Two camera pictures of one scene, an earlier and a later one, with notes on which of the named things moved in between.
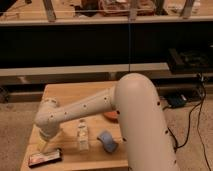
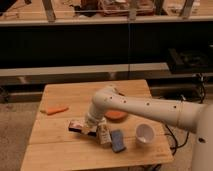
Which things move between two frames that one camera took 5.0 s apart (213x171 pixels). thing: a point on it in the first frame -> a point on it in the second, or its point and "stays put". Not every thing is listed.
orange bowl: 112,116 stays put
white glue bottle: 83,136 -> 103,132
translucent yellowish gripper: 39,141 -> 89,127
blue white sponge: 108,143 -> 117,141
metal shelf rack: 97,42 stays put
